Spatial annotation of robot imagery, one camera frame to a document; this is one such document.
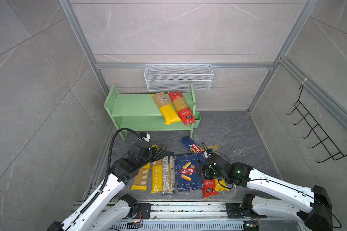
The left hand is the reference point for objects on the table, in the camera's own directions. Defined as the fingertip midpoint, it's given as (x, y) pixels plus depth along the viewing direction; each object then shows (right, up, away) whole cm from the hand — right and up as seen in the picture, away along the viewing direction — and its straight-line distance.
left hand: (161, 147), depth 73 cm
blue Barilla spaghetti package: (+18, -2, +21) cm, 28 cm away
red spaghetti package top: (+12, +19, +5) cm, 23 cm away
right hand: (+22, -14, +3) cm, 26 cm away
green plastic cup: (+24, +17, +35) cm, 46 cm away
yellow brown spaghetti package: (+4, +17, +4) cm, 18 cm away
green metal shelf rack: (-19, +21, +29) cm, 40 cm away
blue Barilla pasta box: (+15, -16, +8) cm, 23 cm away
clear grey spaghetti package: (+3, -16, +10) cm, 19 cm away
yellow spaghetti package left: (-12, -21, +8) cm, 26 cm away
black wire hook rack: (+75, 0, -14) cm, 76 cm away
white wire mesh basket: (+1, +45, +28) cm, 53 cm away
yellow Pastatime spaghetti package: (-4, -17, +12) cm, 21 cm away
